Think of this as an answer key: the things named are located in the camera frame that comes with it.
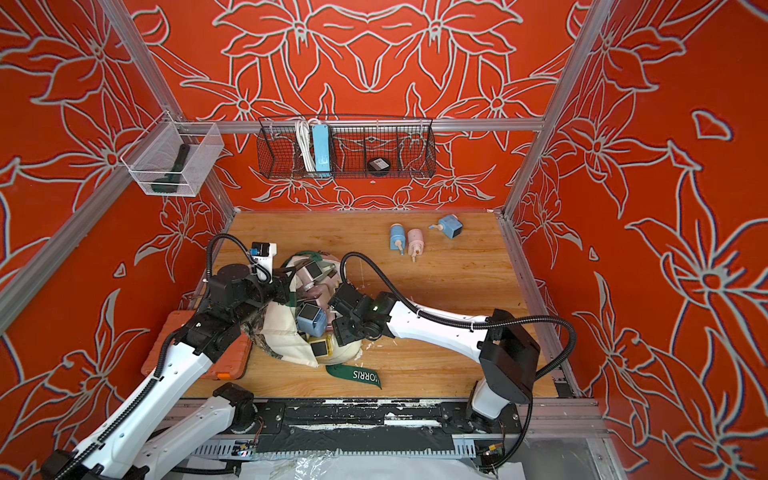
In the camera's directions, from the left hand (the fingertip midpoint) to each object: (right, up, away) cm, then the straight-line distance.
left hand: (295, 267), depth 74 cm
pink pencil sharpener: (+34, +6, +27) cm, 44 cm away
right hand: (+12, -17, +4) cm, 21 cm away
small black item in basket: (+21, +31, +21) cm, 43 cm away
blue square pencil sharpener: (+48, +13, +36) cm, 61 cm away
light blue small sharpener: (+4, -14, +2) cm, 15 cm away
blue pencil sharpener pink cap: (+28, +7, +29) cm, 41 cm away
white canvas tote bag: (-4, -15, -3) cm, 16 cm away
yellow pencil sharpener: (+6, -22, +4) cm, 23 cm away
